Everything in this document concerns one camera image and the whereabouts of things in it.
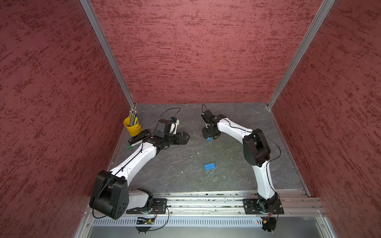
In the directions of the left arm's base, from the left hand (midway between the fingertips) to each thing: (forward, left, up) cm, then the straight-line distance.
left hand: (182, 139), depth 84 cm
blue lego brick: (+2, -16, -3) cm, 16 cm away
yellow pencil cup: (+11, +34, -8) cm, 37 cm away
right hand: (+10, -17, -11) cm, 23 cm away
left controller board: (-38, +18, -16) cm, 45 cm away
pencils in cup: (+17, +33, +3) cm, 37 cm away
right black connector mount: (-39, -44, -15) cm, 61 cm away
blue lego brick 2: (-11, -16, -13) cm, 23 cm away
